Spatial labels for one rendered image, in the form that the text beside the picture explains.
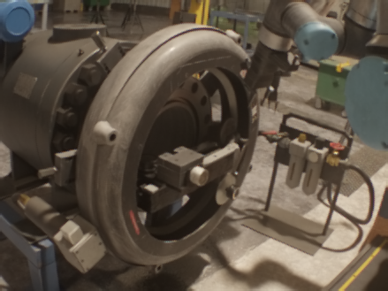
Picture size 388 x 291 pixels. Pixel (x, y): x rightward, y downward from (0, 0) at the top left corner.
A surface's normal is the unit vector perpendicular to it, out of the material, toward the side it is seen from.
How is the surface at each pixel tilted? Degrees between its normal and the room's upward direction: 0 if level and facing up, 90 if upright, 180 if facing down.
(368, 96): 95
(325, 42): 114
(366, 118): 95
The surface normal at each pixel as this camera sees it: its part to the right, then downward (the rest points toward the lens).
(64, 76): -0.39, -0.44
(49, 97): -0.50, -0.21
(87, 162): -0.58, 0.08
